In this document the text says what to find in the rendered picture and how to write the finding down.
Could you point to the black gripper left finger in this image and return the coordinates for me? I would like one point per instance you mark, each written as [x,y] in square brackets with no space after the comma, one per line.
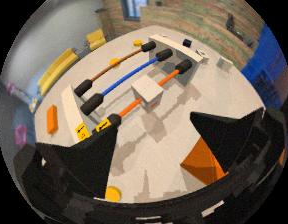
[88,161]

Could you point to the yellow short cylinder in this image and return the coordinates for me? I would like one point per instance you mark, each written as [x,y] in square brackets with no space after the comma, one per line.
[113,193]
[138,43]
[113,62]

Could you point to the small white block with red arrow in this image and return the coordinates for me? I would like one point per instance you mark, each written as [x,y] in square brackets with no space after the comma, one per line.
[203,54]

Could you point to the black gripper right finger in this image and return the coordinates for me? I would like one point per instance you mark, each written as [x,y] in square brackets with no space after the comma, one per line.
[225,136]

